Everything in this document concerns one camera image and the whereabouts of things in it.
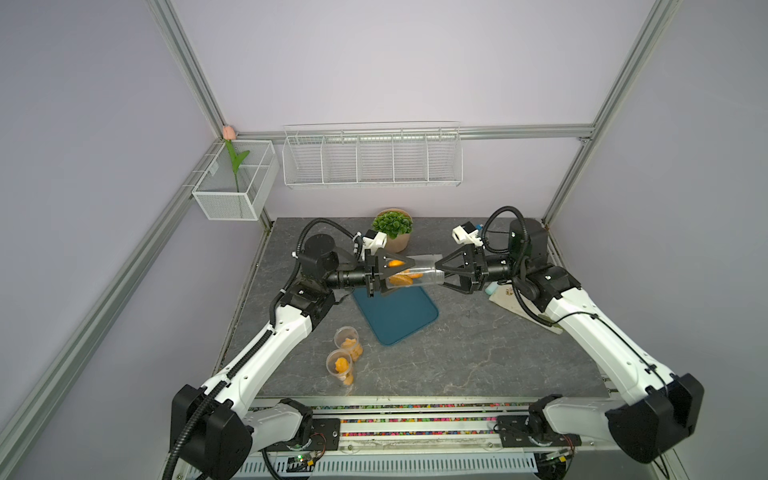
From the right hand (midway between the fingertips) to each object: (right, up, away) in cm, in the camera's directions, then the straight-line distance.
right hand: (436, 276), depth 62 cm
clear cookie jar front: (-24, -25, +17) cm, 38 cm away
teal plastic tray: (-8, -15, +33) cm, 37 cm away
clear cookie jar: (-4, 0, -2) cm, 5 cm away
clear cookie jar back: (-22, -20, +23) cm, 38 cm away
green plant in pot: (-8, +14, +37) cm, 40 cm away
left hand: (-5, 0, -2) cm, 5 cm away
